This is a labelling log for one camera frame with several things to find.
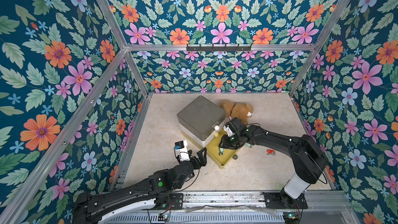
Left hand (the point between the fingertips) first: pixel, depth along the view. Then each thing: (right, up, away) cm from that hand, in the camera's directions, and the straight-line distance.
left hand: (203, 152), depth 74 cm
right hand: (+10, 0, +12) cm, 15 cm away
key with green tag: (+10, -4, +16) cm, 19 cm away
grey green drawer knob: (+17, -6, +12) cm, 22 cm away
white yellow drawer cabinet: (-6, +4, +12) cm, 14 cm away
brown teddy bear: (+23, +19, +19) cm, 36 cm away
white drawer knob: (+7, +11, +6) cm, 14 cm away
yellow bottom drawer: (+5, -3, +16) cm, 17 cm away
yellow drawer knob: (+7, +7, +10) cm, 14 cm away
